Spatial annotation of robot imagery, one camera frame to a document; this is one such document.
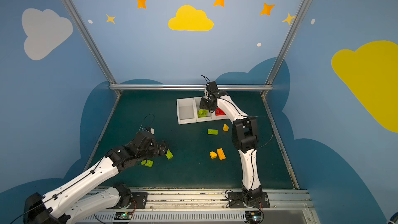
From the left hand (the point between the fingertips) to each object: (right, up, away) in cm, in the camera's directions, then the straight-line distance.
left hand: (165, 147), depth 79 cm
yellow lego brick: (+30, -7, +12) cm, 33 cm away
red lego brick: (+31, +17, +26) cm, 44 cm away
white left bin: (+8, +18, +32) cm, 38 cm away
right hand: (+21, +23, +21) cm, 37 cm away
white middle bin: (+15, +24, +29) cm, 41 cm away
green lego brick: (+20, +17, +26) cm, 37 cm away
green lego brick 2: (+27, +5, +20) cm, 34 cm away
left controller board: (-18, -30, -8) cm, 36 cm away
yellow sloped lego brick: (+35, +7, +22) cm, 42 cm away
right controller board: (+43, -31, -7) cm, 54 cm away
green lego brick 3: (-11, -11, +8) cm, 18 cm away
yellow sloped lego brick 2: (+26, -7, +9) cm, 28 cm away
